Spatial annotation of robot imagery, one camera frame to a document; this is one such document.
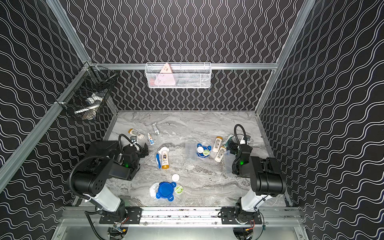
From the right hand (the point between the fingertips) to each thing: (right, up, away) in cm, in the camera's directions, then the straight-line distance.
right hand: (239, 141), depth 95 cm
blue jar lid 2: (-45, -26, -12) cm, 53 cm away
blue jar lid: (-19, -4, +4) cm, 20 cm away
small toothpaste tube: (-56, +8, +12) cm, 58 cm away
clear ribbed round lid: (-52, -26, -12) cm, 59 cm away
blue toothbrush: (-51, -12, -2) cm, 52 cm away
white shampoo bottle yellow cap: (-47, -13, -4) cm, 49 cm away
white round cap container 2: (-40, -20, -8) cm, 45 cm away
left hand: (-65, 0, -1) cm, 65 cm away
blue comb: (-58, 0, +8) cm, 59 cm away
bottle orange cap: (-71, +6, +11) cm, 72 cm away
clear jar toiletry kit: (-7, -11, -1) cm, 13 cm away
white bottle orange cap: (-13, -1, +5) cm, 14 cm away
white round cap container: (-25, -5, +2) cm, 26 cm away
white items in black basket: (-87, +23, -9) cm, 90 cm away
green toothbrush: (-6, +1, +5) cm, 8 cm away
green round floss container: (-21, -7, +1) cm, 23 cm away
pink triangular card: (-46, +39, -5) cm, 61 cm away
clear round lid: (-49, -5, +4) cm, 50 cm away
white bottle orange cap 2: (-13, -9, 0) cm, 16 cm away
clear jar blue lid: (-31, -7, +3) cm, 32 cm away
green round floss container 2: (-37, -25, -12) cm, 47 cm away
